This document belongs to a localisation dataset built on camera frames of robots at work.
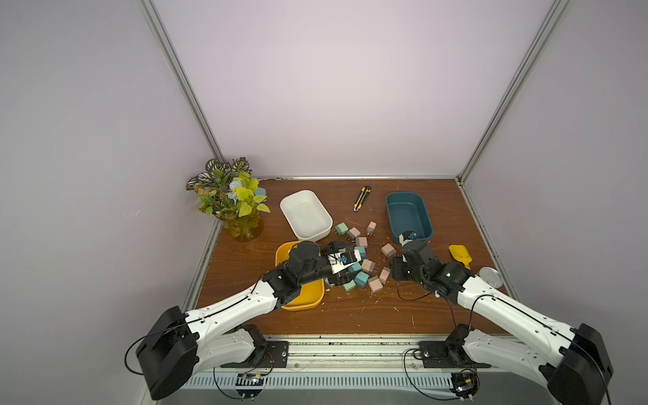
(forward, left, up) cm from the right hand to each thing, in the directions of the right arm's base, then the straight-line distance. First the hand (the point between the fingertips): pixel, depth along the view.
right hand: (395, 257), depth 80 cm
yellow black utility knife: (+39, +7, -10) cm, 41 cm away
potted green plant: (+15, +53, +14) cm, 57 cm away
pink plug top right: (+19, +6, -9) cm, 22 cm away
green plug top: (+17, +18, -10) cm, 27 cm away
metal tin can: (-2, -34, -8) cm, 35 cm away
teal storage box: (+28, -11, -12) cm, 33 cm away
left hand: (-4, +13, +8) cm, 16 cm away
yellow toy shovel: (+8, -28, -12) cm, 31 cm away
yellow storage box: (-9, +28, -12) cm, 32 cm away
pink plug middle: (+2, +8, -10) cm, 13 cm away
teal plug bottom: (-4, +11, -10) cm, 15 cm away
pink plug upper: (+15, +14, -10) cm, 22 cm away
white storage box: (+25, +33, -11) cm, 43 cm away
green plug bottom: (-6, +15, -10) cm, 19 cm away
